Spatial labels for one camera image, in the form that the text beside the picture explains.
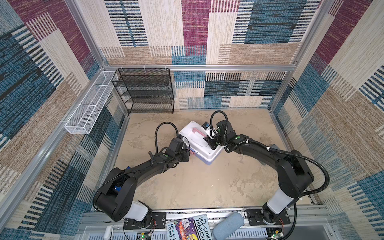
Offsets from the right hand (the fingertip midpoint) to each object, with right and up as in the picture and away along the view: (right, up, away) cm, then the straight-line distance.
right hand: (206, 139), depth 88 cm
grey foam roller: (+10, -38, -19) cm, 43 cm away
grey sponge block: (+44, -6, +8) cm, 45 cm away
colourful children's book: (-6, -39, -19) cm, 44 cm away
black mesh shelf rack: (-43, +33, +21) cm, 58 cm away
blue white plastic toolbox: (-7, +3, +3) cm, 8 cm away
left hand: (-11, -7, +1) cm, 13 cm away
